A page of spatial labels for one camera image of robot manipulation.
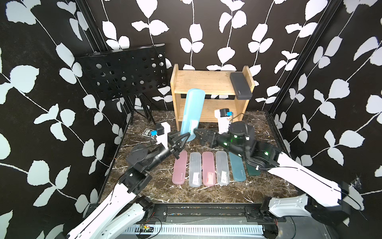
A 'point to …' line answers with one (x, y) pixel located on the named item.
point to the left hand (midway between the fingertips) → (187, 132)
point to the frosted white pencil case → (195, 169)
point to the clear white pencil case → (223, 178)
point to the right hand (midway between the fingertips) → (199, 128)
